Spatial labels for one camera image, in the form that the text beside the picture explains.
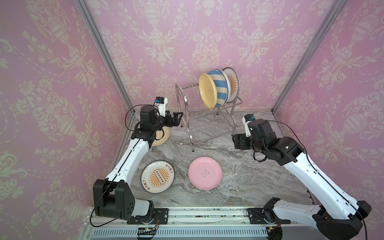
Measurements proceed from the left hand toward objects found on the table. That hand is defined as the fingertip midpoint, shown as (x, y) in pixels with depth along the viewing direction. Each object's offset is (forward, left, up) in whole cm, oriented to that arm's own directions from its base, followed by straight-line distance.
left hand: (176, 113), depth 78 cm
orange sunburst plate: (-23, +12, -31) cm, 40 cm away
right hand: (-13, -32, -2) cm, 34 cm away
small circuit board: (-48, +13, -34) cm, 60 cm away
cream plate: (-13, +7, -1) cm, 15 cm away
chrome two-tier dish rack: (+14, -16, -25) cm, 33 cm away
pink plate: (-20, -16, -31) cm, 40 cm away
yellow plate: (+15, -17, +3) cm, 23 cm away
